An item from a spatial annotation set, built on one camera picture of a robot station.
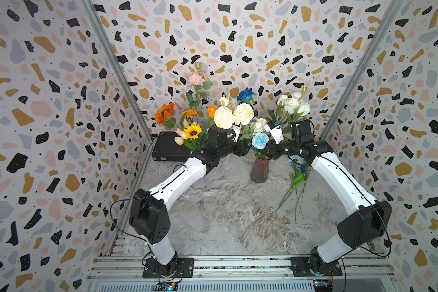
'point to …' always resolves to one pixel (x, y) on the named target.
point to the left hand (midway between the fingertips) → (251, 139)
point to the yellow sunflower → (192, 131)
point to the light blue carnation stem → (301, 194)
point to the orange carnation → (189, 114)
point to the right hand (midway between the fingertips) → (261, 147)
